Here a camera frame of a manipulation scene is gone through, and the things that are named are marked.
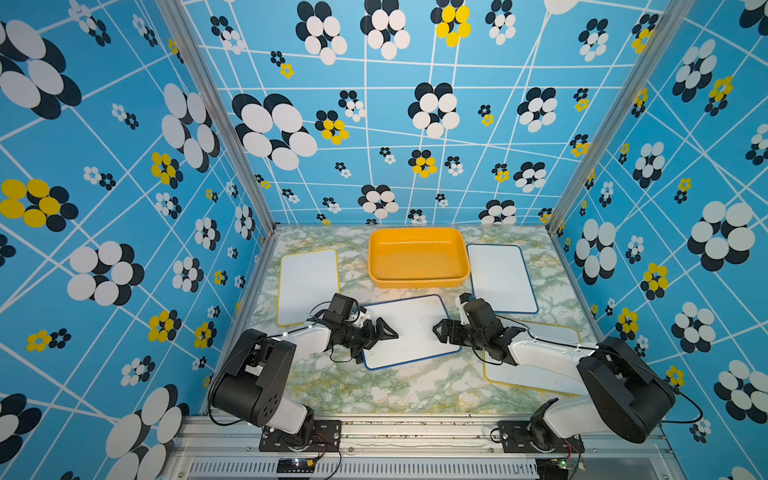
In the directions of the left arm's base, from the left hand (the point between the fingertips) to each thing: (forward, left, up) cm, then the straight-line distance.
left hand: (393, 342), depth 85 cm
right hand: (+5, -16, -3) cm, 17 cm away
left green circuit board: (-28, +24, -7) cm, 38 cm away
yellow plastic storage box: (+37, -9, -7) cm, 39 cm away
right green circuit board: (-29, -38, -6) cm, 48 cm away
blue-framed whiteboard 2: (+26, -37, -4) cm, 46 cm away
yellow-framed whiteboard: (+25, +32, -5) cm, 41 cm away
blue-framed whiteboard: (+8, -6, -2) cm, 11 cm away
